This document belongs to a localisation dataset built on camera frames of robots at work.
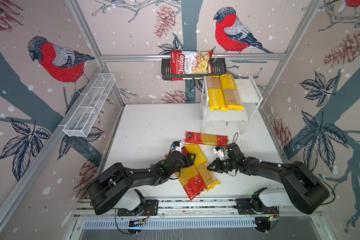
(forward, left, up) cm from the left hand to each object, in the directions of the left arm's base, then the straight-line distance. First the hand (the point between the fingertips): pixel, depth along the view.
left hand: (194, 157), depth 82 cm
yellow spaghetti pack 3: (-2, -4, -7) cm, 8 cm away
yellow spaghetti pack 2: (+19, -20, +26) cm, 38 cm away
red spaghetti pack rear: (+16, -9, -7) cm, 20 cm away
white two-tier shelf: (+24, -31, +24) cm, 46 cm away
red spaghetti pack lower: (-10, +6, -7) cm, 13 cm away
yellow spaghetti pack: (+22, -12, +26) cm, 36 cm away
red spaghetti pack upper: (-13, -1, -5) cm, 14 cm away
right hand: (-6, -7, -6) cm, 11 cm away
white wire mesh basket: (+10, +56, +22) cm, 61 cm away
